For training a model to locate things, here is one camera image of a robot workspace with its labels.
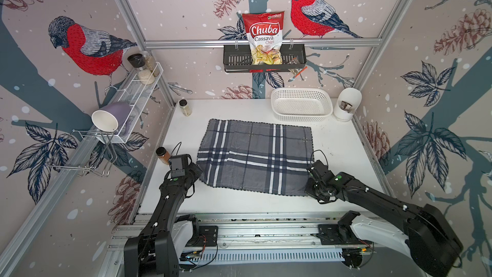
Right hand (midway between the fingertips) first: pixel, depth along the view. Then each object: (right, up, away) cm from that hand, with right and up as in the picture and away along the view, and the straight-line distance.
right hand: (305, 189), depth 85 cm
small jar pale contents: (-64, +38, +26) cm, 79 cm away
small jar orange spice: (-66, +15, +3) cm, 68 cm away
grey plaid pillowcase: (-17, +12, +10) cm, 23 cm away
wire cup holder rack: (-76, +22, -27) cm, 84 cm away
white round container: (+30, +42, +22) cm, 56 cm away
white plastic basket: (+7, +41, +34) cm, 54 cm away
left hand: (-49, +11, +3) cm, 50 cm away
